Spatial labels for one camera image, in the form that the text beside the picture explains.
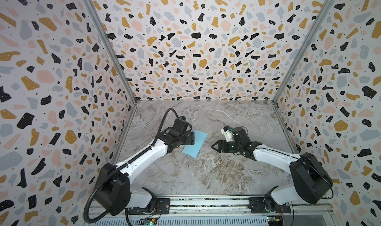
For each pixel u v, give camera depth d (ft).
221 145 2.55
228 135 2.68
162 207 2.40
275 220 2.35
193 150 3.10
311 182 1.44
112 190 1.32
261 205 2.40
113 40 2.87
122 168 1.41
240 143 2.26
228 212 2.40
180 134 2.10
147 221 2.30
